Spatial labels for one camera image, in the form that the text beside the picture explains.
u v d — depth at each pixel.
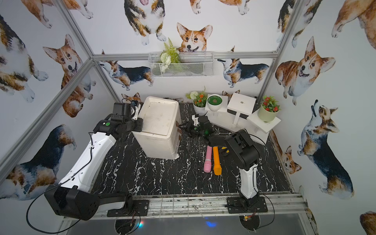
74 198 0.38
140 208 0.73
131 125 0.65
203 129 0.77
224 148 0.93
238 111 0.95
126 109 0.59
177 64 0.85
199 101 1.03
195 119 0.90
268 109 0.84
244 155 0.52
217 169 0.84
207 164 0.86
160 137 0.73
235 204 0.74
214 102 0.91
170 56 0.82
